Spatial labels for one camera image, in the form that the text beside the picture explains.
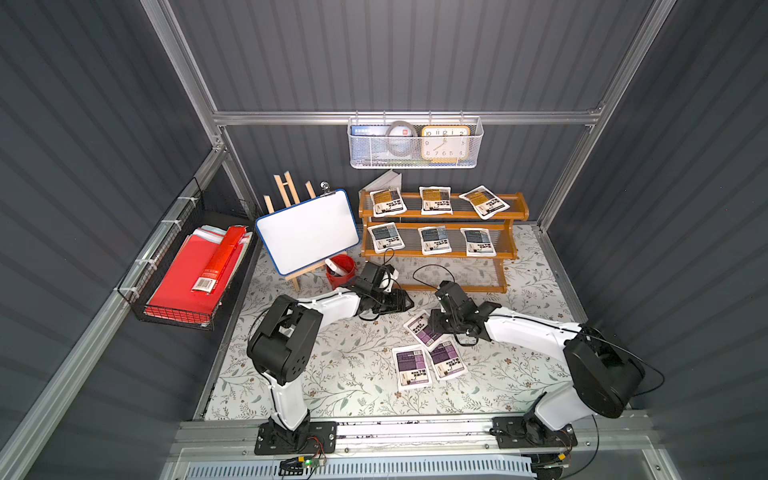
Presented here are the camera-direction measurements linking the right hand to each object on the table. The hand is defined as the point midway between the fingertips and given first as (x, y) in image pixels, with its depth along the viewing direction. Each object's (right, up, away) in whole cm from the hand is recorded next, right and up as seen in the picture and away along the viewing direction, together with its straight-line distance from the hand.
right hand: (431, 323), depth 88 cm
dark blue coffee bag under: (-14, +26, +7) cm, 30 cm away
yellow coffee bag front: (+15, +36, -4) cm, 39 cm away
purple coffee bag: (+4, -9, -3) cm, 11 cm away
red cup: (-27, +17, +8) cm, 33 cm away
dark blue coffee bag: (+2, +25, +5) cm, 26 cm away
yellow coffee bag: (+1, +37, -2) cm, 37 cm away
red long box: (-55, +15, -19) cm, 60 cm away
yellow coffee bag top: (-13, +36, -4) cm, 38 cm away
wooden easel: (-42, +42, -1) cm, 59 cm away
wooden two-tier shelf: (+25, +30, +11) cm, 40 cm away
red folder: (-58, +15, -19) cm, 63 cm away
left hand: (-6, +5, +2) cm, 8 cm away
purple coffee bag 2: (-6, -12, -4) cm, 14 cm away
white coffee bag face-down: (+16, +25, +5) cm, 30 cm away
